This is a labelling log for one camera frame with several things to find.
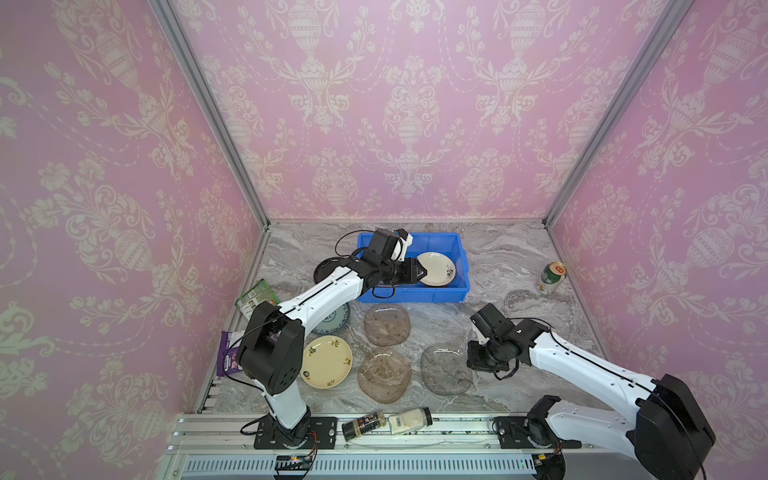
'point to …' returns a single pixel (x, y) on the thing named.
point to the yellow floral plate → (326, 362)
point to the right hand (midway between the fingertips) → (469, 363)
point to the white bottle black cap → (410, 421)
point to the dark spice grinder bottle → (354, 429)
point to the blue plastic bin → (422, 242)
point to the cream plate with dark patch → (441, 270)
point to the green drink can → (552, 275)
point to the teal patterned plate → (335, 323)
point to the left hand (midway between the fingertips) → (424, 274)
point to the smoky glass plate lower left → (384, 377)
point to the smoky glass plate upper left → (386, 324)
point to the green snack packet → (258, 293)
